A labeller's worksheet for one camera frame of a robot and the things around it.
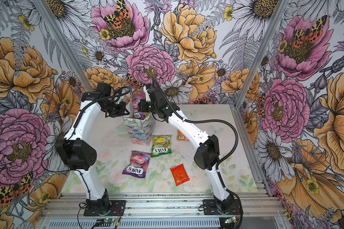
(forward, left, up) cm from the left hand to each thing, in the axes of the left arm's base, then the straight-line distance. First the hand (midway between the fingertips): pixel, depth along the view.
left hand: (128, 116), depth 84 cm
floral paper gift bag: (-6, -7, -6) cm, 11 cm away
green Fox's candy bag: (-8, -18, -19) cm, 28 cm away
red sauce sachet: (-26, -30, -22) cm, 46 cm away
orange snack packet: (-1, -31, -20) cm, 37 cm away
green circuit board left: (-47, +6, -23) cm, 53 cm away
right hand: (+1, -7, +6) cm, 10 cm away
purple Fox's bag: (+6, -5, +7) cm, 11 cm away
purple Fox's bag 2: (-20, -5, -21) cm, 29 cm away
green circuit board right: (-48, -55, -23) cm, 77 cm away
